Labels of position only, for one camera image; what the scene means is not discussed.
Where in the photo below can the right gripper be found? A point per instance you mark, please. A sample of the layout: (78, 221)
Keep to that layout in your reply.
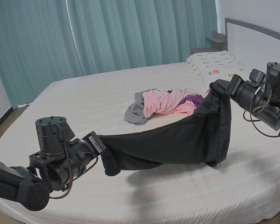
(252, 100)

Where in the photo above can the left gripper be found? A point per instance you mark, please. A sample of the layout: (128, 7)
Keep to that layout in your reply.
(77, 164)

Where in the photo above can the black T-shirt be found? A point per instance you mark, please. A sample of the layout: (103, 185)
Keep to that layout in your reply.
(161, 145)

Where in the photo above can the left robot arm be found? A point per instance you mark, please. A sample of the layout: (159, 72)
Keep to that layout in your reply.
(14, 185)

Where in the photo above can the bed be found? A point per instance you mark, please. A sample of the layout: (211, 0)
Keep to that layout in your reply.
(149, 202)

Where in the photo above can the white printed pillow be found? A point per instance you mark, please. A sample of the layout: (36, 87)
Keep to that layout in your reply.
(214, 65)

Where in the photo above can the purple garment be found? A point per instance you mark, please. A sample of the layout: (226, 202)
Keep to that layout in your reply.
(195, 100)

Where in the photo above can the grey bedside table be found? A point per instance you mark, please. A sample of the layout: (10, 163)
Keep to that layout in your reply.
(213, 42)

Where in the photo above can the grey garment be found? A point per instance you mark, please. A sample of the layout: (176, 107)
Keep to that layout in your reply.
(136, 112)

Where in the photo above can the pink garment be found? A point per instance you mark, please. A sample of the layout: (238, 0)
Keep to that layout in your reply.
(165, 103)

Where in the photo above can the blue-green curtain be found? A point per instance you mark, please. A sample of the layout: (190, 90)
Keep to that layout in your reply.
(33, 47)
(140, 21)

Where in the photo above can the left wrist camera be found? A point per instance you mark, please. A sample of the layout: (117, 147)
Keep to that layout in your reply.
(66, 130)

